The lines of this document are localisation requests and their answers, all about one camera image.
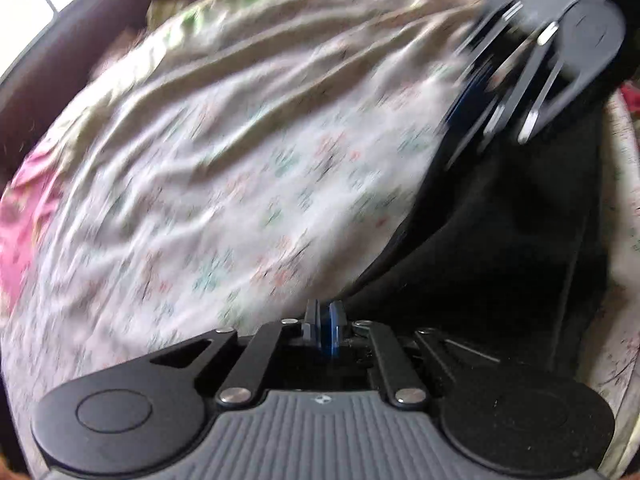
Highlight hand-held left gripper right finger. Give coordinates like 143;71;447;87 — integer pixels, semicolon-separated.
327;300;501;407

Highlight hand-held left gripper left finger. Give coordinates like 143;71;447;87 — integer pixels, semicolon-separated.
150;300;321;406

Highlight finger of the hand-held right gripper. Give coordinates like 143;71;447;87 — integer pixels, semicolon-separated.
440;2;523;171
477;20;568;155

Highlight black pants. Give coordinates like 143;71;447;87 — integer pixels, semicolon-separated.
345;75;616;391

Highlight white floral bedsheet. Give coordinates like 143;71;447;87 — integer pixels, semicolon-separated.
10;35;640;466

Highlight pink floral quilt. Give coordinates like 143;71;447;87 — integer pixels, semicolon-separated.
0;0;640;321

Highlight maroon window bench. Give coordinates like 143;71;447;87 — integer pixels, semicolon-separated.
0;0;161;176

